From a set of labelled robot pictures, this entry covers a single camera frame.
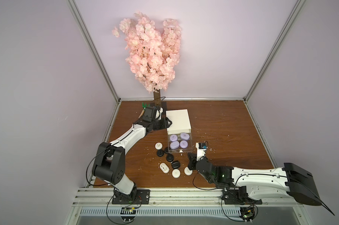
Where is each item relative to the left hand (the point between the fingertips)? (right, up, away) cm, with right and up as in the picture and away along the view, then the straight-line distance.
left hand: (171, 122), depth 88 cm
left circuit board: (-23, -46, -16) cm, 53 cm away
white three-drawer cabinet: (+6, 0, 0) cm, 6 cm away
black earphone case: (-7, -20, 0) cm, 21 cm away
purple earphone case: (+9, -8, -4) cm, 13 cm away
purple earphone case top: (+1, -9, -4) cm, 10 cm away
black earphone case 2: (-1, -22, -2) cm, 22 cm away
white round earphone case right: (+10, -28, -8) cm, 31 cm away
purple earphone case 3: (+8, -13, -6) cm, 16 cm away
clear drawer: (+5, -11, -6) cm, 14 cm away
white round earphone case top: (-9, -16, +4) cm, 19 cm away
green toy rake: (-23, +11, +27) cm, 37 cm away
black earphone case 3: (+3, -25, -4) cm, 26 cm away
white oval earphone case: (-4, -27, -6) cm, 28 cm away
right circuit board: (+40, -45, -18) cm, 63 cm away
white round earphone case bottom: (+3, -29, -8) cm, 30 cm away
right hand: (+9, -16, -12) cm, 22 cm away
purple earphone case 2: (+2, -13, -7) cm, 15 cm away
